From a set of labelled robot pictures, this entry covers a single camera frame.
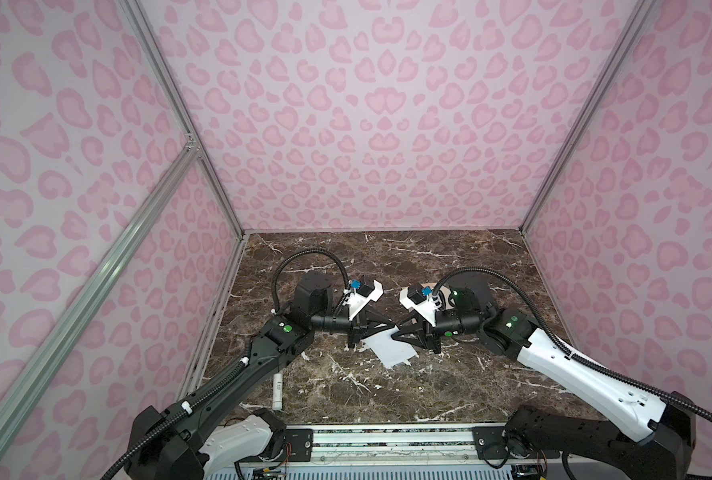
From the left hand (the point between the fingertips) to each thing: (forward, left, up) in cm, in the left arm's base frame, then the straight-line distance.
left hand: (393, 321), depth 65 cm
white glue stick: (-7, +30, -26) cm, 40 cm away
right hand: (-1, -1, -2) cm, 3 cm away
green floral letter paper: (-3, 0, -8) cm, 8 cm away
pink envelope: (+2, -10, +8) cm, 13 cm away
